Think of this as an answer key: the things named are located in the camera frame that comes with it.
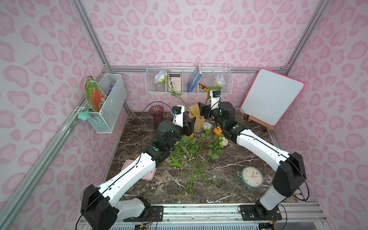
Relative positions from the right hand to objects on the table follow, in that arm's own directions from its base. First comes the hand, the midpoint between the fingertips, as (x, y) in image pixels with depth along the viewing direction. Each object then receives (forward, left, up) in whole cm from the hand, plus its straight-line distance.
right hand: (203, 101), depth 76 cm
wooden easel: (+12, -45, -33) cm, 57 cm away
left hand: (-10, +7, +1) cm, 13 cm away
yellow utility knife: (+23, -2, -9) cm, 25 cm away
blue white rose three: (+7, -4, -30) cm, 31 cm away
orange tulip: (-20, +16, -34) cm, 42 cm away
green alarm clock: (-28, -29, -33) cm, 52 cm away
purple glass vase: (+9, +30, -17) cm, 36 cm away
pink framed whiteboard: (+15, -43, -10) cm, 47 cm away
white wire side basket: (+15, +55, 0) cm, 57 cm away
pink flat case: (-29, +31, -33) cm, 54 cm away
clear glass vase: (+11, -26, -21) cm, 35 cm away
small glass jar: (+19, +27, -6) cm, 34 cm away
